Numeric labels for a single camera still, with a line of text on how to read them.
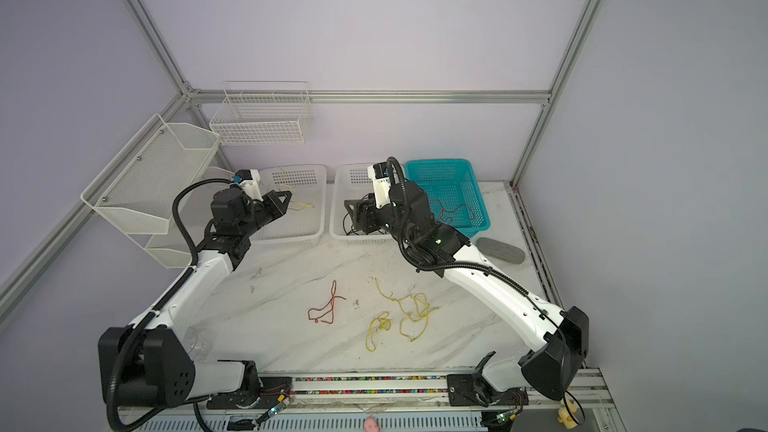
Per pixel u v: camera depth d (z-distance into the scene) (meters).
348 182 1.15
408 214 0.49
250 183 0.72
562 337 0.38
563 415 0.69
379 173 0.58
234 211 0.61
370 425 0.68
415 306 0.88
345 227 1.04
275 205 0.72
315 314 0.86
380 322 0.84
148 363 0.40
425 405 0.73
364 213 0.59
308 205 0.84
